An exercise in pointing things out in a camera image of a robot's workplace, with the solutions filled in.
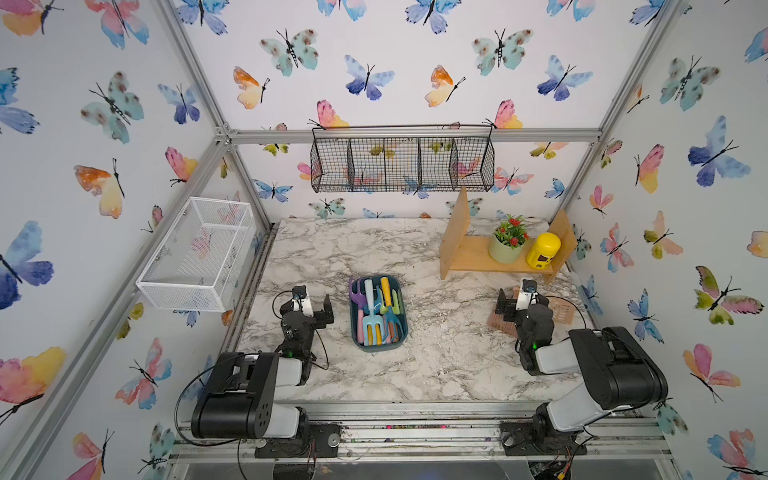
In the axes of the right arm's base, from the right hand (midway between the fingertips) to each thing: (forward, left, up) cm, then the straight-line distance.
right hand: (522, 288), depth 91 cm
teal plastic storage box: (-8, +43, -5) cm, 44 cm away
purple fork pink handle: (-3, +50, -5) cm, 50 cm away
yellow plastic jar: (+10, -6, +7) cm, 14 cm away
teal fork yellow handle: (-10, +39, -5) cm, 40 cm away
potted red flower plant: (+10, +5, +8) cm, 14 cm away
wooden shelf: (+17, +17, -4) cm, 24 cm away
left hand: (-5, +63, 0) cm, 63 cm away
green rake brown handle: (-2, +38, -8) cm, 39 cm away
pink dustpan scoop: (-2, -15, -9) cm, 18 cm away
